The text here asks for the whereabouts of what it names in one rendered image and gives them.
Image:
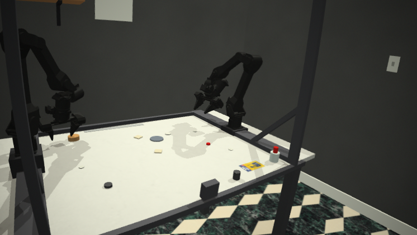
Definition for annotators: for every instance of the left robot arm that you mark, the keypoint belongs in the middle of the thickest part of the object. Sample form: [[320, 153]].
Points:
[[57, 81]]

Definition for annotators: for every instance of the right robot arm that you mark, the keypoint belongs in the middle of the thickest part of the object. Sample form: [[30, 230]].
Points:
[[251, 64]]

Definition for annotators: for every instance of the black cylinder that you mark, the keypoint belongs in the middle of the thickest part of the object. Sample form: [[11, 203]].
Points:
[[236, 175]]

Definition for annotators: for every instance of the light brown wooden disc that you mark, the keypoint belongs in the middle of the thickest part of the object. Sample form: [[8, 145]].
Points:
[[73, 138]]

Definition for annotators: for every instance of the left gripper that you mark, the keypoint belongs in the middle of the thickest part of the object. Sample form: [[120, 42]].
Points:
[[61, 117]]

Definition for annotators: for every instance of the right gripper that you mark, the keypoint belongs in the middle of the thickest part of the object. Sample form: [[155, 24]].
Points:
[[214, 104]]

